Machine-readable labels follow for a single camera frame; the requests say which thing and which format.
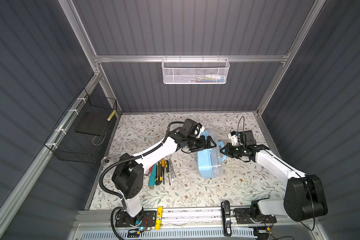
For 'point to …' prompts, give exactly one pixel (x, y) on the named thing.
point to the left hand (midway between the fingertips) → (211, 147)
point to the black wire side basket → (80, 135)
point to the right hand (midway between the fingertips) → (222, 151)
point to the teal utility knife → (152, 179)
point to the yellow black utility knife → (158, 178)
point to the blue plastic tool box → (210, 160)
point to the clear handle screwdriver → (171, 172)
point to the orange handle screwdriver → (163, 164)
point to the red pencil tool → (150, 169)
